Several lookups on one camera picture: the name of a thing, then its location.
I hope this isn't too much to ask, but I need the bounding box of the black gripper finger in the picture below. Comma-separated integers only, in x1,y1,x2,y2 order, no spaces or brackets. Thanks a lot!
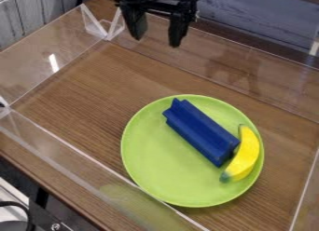
120,6,149,40
169,12,192,48

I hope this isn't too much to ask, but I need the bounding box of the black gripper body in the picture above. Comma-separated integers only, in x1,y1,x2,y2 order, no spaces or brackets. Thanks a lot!
115,0,200,21

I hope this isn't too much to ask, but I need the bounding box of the blue block object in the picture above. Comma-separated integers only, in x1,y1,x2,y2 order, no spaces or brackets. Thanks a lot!
162,98,240,167

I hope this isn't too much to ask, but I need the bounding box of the yellow toy banana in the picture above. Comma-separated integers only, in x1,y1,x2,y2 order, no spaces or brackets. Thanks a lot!
220,125,260,183

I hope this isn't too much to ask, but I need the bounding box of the black metal base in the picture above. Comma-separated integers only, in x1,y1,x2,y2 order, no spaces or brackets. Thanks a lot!
28,203,74,231

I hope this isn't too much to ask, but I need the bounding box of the clear acrylic corner bracket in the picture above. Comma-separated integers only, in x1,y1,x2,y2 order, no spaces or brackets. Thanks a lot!
79,4,126,41

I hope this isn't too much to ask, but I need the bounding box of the clear acrylic enclosure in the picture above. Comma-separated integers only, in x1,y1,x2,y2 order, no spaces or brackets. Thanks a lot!
0,7,319,231

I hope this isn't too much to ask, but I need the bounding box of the black cable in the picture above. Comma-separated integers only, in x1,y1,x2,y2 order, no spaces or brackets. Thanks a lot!
0,200,35,231

